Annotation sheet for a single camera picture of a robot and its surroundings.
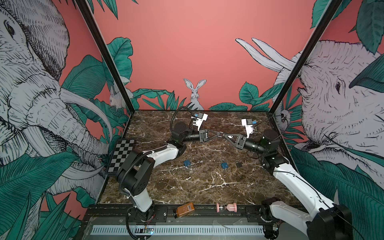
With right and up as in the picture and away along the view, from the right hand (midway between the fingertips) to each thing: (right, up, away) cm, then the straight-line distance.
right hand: (225, 136), depth 69 cm
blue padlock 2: (+4, -20, +22) cm, 30 cm away
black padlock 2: (+13, -19, +24) cm, 34 cm away
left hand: (-2, +1, 0) cm, 2 cm away
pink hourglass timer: (+5, -37, +6) cm, 38 cm away
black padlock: (-1, +1, +2) cm, 3 cm away
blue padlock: (-19, -18, +24) cm, 36 cm away
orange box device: (-19, -36, +4) cm, 41 cm away
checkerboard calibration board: (-61, -10, +26) cm, 68 cm away
